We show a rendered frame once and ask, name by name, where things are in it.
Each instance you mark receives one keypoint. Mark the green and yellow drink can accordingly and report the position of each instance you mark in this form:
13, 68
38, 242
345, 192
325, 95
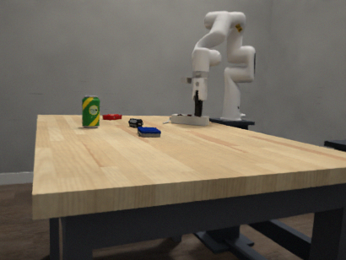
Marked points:
90, 111

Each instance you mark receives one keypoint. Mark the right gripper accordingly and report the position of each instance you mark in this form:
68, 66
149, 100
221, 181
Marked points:
199, 92

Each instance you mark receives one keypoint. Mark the grey power strip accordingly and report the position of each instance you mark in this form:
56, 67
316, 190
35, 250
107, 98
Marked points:
189, 119

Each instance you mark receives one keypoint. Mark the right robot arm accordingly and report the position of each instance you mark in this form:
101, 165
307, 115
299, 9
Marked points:
203, 58

